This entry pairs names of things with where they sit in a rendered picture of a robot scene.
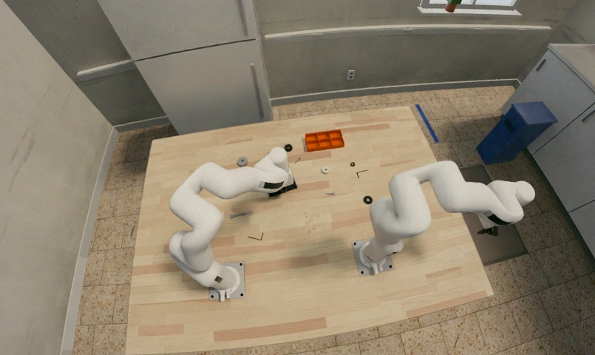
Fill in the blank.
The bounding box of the black flat plate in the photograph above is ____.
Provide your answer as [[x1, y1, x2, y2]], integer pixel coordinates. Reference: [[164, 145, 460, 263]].
[[268, 181, 297, 197]]

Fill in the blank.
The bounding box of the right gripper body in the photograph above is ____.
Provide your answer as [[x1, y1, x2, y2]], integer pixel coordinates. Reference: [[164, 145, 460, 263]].
[[478, 216, 493, 229]]

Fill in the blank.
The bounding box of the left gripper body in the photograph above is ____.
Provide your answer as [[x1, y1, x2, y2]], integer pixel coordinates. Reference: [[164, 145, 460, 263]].
[[284, 167, 293, 187]]

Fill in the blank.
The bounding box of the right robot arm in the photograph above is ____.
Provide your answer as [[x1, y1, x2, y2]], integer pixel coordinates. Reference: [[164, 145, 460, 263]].
[[359, 161, 535, 275]]

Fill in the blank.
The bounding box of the orange compartment tray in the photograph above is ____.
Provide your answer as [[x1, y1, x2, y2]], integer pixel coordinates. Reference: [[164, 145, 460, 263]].
[[305, 129, 345, 152]]

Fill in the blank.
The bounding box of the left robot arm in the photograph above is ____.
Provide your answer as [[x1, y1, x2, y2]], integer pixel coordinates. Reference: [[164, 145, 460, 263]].
[[169, 147, 289, 302]]

